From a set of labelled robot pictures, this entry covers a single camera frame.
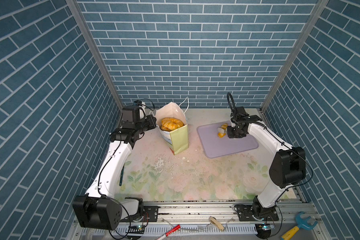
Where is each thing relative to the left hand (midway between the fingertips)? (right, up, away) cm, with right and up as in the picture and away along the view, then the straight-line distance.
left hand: (156, 118), depth 76 cm
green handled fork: (-23, -34, +10) cm, 42 cm away
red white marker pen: (+8, -53, -8) cm, 54 cm away
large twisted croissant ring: (+6, -3, +7) cm, 10 cm away
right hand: (+42, -9, +15) cm, 45 cm away
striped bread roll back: (+39, -8, +22) cm, 45 cm away
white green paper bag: (+10, -12, +5) cm, 17 cm away
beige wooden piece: (+29, -50, -6) cm, 57 cm away
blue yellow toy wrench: (+71, -50, -7) cm, 87 cm away
